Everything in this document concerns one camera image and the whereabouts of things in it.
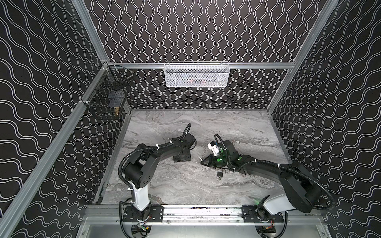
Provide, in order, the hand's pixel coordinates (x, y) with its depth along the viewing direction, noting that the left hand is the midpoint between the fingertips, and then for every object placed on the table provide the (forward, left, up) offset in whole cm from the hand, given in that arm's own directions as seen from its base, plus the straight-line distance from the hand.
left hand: (190, 160), depth 92 cm
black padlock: (-8, -18, -2) cm, 20 cm away
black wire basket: (+28, +54, +25) cm, 65 cm away
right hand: (-5, -7, +7) cm, 11 cm away
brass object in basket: (+14, +40, +29) cm, 52 cm away
